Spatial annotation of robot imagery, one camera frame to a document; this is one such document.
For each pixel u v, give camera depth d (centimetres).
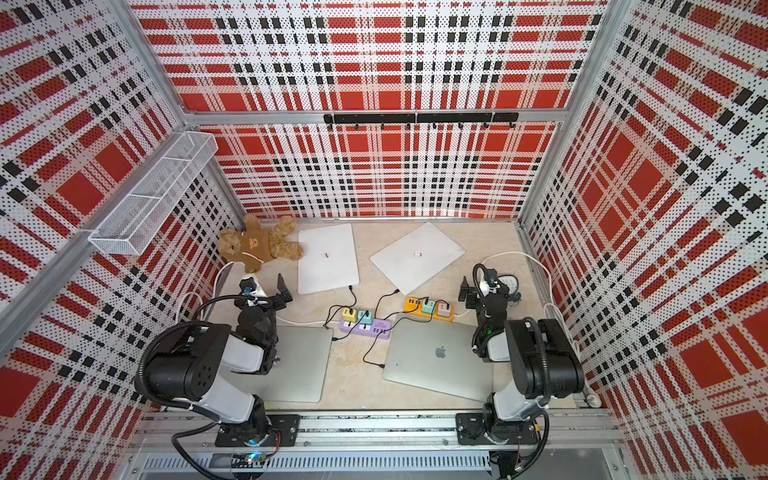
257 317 69
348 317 88
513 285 97
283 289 82
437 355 86
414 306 95
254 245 104
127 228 69
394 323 91
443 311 88
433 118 88
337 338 89
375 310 95
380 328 89
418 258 111
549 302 99
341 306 97
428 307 88
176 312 88
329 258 108
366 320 87
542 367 44
